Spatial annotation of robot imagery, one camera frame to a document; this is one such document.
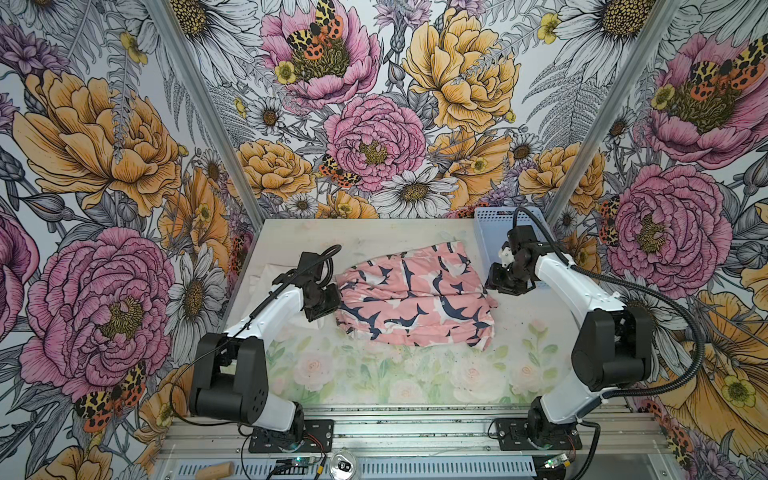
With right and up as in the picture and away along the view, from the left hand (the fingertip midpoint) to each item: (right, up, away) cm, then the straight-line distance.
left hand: (335, 314), depth 88 cm
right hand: (+45, +6, 0) cm, 46 cm away
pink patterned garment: (+29, +4, +7) cm, 30 cm away
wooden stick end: (-23, -31, -20) cm, 43 cm away
